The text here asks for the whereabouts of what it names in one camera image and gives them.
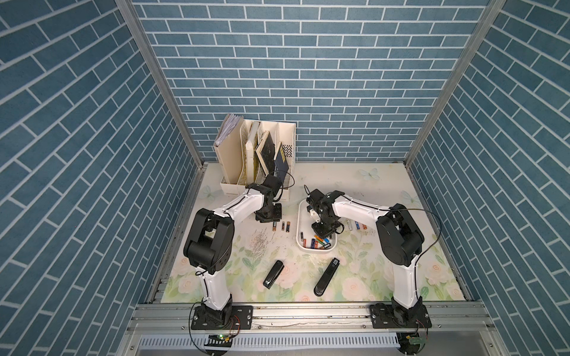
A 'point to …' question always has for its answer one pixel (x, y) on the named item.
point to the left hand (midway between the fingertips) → (280, 219)
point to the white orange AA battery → (349, 226)
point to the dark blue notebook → (280, 164)
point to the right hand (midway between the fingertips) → (323, 236)
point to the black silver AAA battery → (283, 225)
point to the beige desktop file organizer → (247, 150)
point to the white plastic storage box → (307, 241)
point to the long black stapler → (326, 277)
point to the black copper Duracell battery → (288, 227)
